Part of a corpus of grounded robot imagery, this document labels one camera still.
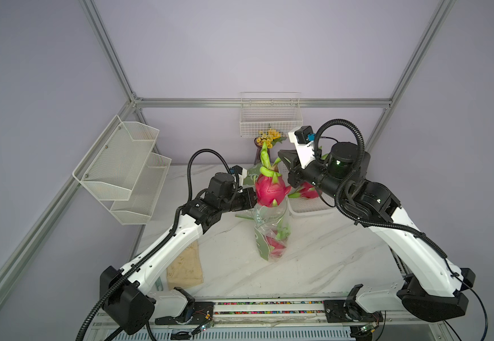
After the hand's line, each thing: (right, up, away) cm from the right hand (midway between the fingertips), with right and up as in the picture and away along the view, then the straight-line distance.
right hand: (283, 156), depth 58 cm
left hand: (-6, -13, +15) cm, 21 cm away
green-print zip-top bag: (-2, -22, +10) cm, 24 cm away
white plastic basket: (+12, -18, +32) cm, 38 cm away
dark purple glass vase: (-6, +7, +49) cm, 50 cm away
